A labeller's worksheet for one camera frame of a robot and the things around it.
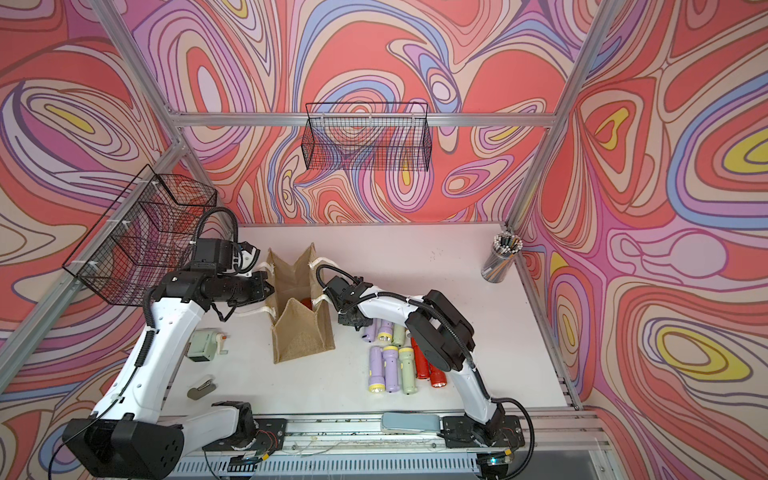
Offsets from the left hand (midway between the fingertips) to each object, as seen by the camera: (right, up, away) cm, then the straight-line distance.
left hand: (277, 288), depth 76 cm
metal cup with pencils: (+64, +6, +19) cm, 68 cm away
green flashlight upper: (+32, -16, +13) cm, 38 cm away
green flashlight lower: (+34, -24, +6) cm, 42 cm away
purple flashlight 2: (+28, -14, +13) cm, 34 cm away
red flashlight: (+7, -4, +3) cm, 9 cm away
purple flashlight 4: (+29, -20, +8) cm, 37 cm away
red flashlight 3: (+42, -25, +5) cm, 49 cm away
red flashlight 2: (+38, -23, +6) cm, 45 cm away
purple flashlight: (+23, -15, +13) cm, 30 cm away
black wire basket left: (-36, +14, +3) cm, 39 cm away
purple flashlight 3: (+25, -25, +4) cm, 36 cm away
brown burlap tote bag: (+7, -4, -3) cm, 9 cm away
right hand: (+18, -14, +18) cm, 29 cm away
